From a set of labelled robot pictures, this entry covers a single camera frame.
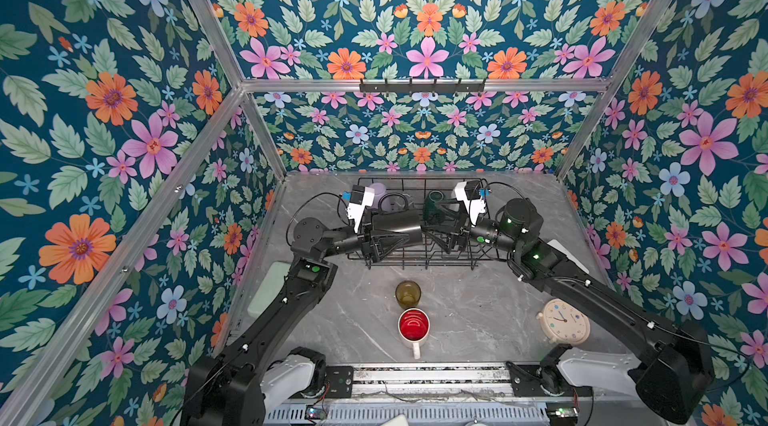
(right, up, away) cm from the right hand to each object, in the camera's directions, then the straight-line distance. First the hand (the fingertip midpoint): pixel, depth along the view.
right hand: (431, 213), depth 66 cm
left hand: (-6, -3, -6) cm, 9 cm away
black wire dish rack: (+2, -5, +36) cm, 36 cm away
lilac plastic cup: (-14, +6, +30) cm, 34 cm away
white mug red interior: (-3, -32, +16) cm, 36 cm away
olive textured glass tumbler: (-5, -25, +22) cm, 34 cm away
